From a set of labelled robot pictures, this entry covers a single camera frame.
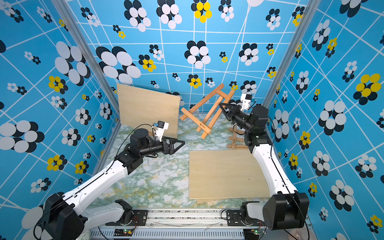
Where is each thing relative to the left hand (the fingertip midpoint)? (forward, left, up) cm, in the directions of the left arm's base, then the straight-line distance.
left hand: (182, 141), depth 70 cm
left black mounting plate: (-28, +22, -27) cm, 45 cm away
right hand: (+11, -18, +13) cm, 25 cm away
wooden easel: (+13, -11, +6) cm, 18 cm away
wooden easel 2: (+18, -33, -23) cm, 44 cm away
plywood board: (+31, +30, -8) cm, 44 cm away
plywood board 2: (-20, -8, -28) cm, 35 cm away
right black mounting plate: (-28, -25, -27) cm, 46 cm away
